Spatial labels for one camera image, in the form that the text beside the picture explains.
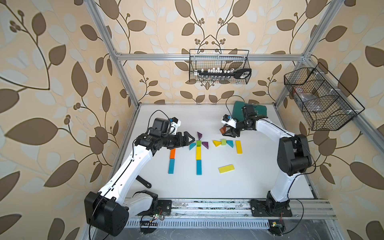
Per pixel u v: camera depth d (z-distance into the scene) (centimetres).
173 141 65
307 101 70
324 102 73
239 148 96
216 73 82
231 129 82
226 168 88
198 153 94
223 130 89
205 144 96
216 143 96
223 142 96
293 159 50
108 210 37
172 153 94
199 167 88
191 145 96
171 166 89
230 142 96
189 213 74
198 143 98
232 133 83
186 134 68
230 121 81
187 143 65
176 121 72
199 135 100
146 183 82
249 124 71
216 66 96
